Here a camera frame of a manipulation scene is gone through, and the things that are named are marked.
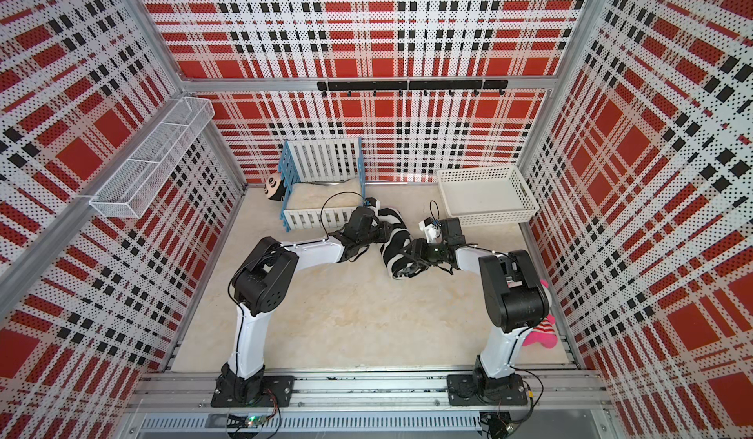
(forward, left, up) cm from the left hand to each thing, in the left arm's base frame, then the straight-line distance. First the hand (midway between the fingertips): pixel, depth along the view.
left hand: (394, 225), depth 100 cm
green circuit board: (-55, +36, -5) cm, 66 cm away
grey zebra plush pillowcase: (-7, -2, +2) cm, 7 cm away
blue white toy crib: (+30, +33, -8) cm, 45 cm away
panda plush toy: (+18, +46, +1) cm, 50 cm away
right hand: (-10, -5, 0) cm, 11 cm away
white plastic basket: (+24, -36, -11) cm, 45 cm away
